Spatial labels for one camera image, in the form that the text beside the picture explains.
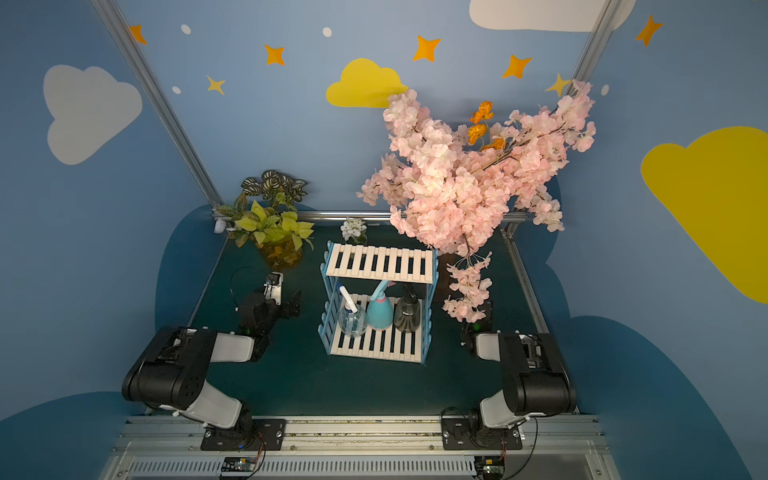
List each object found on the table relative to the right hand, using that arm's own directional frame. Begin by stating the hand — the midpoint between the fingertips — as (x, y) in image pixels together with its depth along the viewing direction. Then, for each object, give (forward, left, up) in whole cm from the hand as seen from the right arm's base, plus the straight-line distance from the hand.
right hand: (472, 295), depth 96 cm
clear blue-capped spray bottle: (-9, +39, -4) cm, 40 cm away
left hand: (-3, +61, +4) cm, 61 cm away
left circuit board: (-49, +61, -5) cm, 79 cm away
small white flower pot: (+19, +41, +7) cm, 46 cm away
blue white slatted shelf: (-8, +34, +22) cm, 42 cm away
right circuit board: (-45, -1, -7) cm, 46 cm away
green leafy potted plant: (+12, +67, +21) cm, 71 cm away
